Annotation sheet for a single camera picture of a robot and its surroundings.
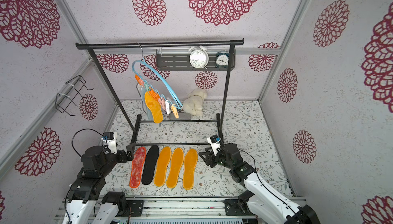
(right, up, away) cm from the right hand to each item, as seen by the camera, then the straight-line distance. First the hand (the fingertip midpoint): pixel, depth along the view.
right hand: (202, 150), depth 79 cm
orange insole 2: (-15, -12, +9) cm, 21 cm away
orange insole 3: (-7, -9, +10) cm, 15 cm away
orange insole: (-23, -16, +5) cm, 28 cm away
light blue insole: (-30, +31, -2) cm, 43 cm away
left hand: (-37, +4, -5) cm, 37 cm away
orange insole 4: (-26, +24, +4) cm, 36 cm away
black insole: (-30, -9, +11) cm, 33 cm away
